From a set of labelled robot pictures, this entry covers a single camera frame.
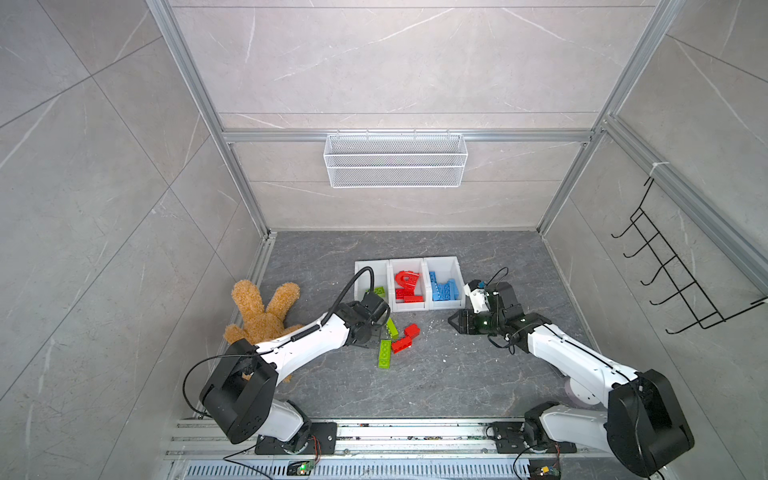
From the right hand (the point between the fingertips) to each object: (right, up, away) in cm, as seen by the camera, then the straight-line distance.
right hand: (458, 319), depth 86 cm
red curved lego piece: (-14, +11, +16) cm, 24 cm away
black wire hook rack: (+45, +10, -23) cm, 51 cm away
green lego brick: (-24, +7, +14) cm, 28 cm away
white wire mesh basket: (-18, +52, +16) cm, 57 cm away
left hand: (-25, -3, +1) cm, 26 cm away
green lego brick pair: (-22, -11, 0) cm, 24 cm away
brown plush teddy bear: (-57, -1, 0) cm, 57 cm away
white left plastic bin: (-22, +11, +10) cm, 27 cm away
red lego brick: (-14, +6, +13) cm, 20 cm away
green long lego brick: (-19, -4, +4) cm, 20 cm away
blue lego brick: (-5, +9, +12) cm, 16 cm away
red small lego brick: (-17, -8, +2) cm, 19 cm away
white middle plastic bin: (-11, +15, +17) cm, 26 cm away
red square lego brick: (-13, -5, +7) cm, 16 cm away
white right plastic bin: (0, +14, +20) cm, 25 cm away
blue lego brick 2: (-2, +7, +13) cm, 15 cm away
